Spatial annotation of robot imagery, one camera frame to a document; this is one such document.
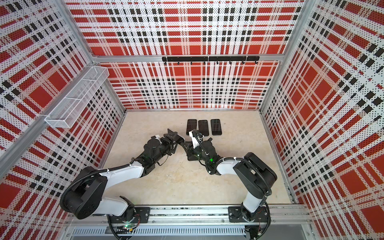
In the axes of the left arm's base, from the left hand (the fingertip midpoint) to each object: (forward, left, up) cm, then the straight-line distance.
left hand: (179, 138), depth 84 cm
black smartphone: (+23, -5, -16) cm, 29 cm away
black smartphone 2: (+23, -14, -19) cm, 33 cm away
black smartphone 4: (-2, +1, +3) cm, 4 cm away
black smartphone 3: (+24, -24, -20) cm, 40 cm away
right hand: (-3, -1, -2) cm, 4 cm away
